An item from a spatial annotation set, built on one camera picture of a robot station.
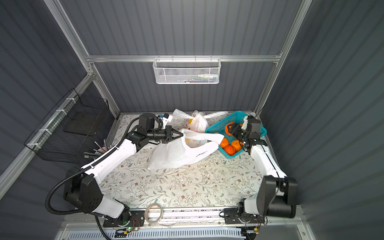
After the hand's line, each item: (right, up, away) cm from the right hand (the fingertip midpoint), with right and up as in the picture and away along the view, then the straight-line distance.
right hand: (234, 128), depth 86 cm
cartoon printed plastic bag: (-21, +3, +9) cm, 23 cm away
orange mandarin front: (+4, -11, +10) cm, 16 cm away
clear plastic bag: (-27, -10, -12) cm, 31 cm away
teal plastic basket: (-6, 0, +17) cm, 18 cm away
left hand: (-27, -4, -13) cm, 30 cm away
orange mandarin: (-1, -13, +6) cm, 15 cm away
